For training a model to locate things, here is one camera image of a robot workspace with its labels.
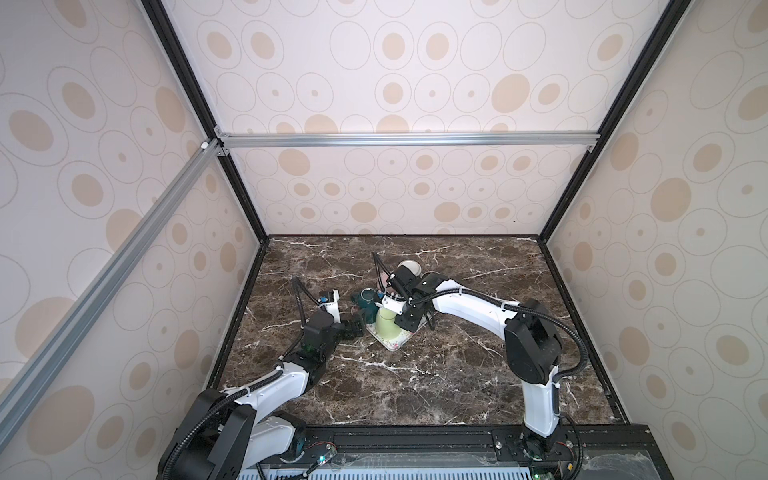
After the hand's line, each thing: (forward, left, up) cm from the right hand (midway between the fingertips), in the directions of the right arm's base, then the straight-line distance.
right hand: (404, 317), depth 91 cm
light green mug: (-4, +6, +3) cm, 8 cm away
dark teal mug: (+3, +12, +5) cm, 13 cm away
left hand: (0, +13, +7) cm, 14 cm away
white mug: (+19, -4, +2) cm, 19 cm away
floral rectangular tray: (-7, +3, -5) cm, 9 cm away
